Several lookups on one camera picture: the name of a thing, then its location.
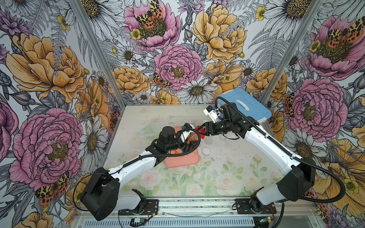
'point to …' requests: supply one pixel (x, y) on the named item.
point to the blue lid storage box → (248, 103)
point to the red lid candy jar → (203, 136)
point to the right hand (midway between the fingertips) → (200, 134)
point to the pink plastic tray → (191, 159)
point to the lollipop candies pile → (179, 151)
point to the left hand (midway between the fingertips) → (194, 140)
